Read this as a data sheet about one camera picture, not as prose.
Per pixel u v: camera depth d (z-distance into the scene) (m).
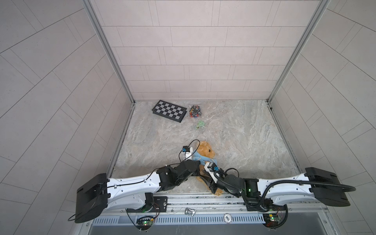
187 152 0.68
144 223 0.64
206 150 0.76
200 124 1.02
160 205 0.71
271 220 0.68
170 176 0.58
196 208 0.71
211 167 0.59
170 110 1.06
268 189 0.51
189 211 0.68
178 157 0.68
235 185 0.53
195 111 1.07
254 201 0.54
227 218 0.68
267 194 0.52
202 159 0.75
